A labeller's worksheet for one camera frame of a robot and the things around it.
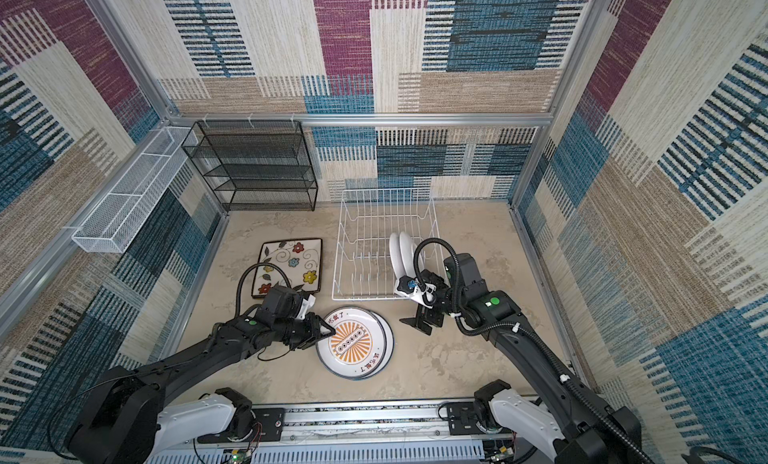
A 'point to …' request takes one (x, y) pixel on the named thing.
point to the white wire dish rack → (363, 269)
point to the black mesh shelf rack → (254, 165)
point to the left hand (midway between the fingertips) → (333, 330)
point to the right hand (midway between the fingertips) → (411, 301)
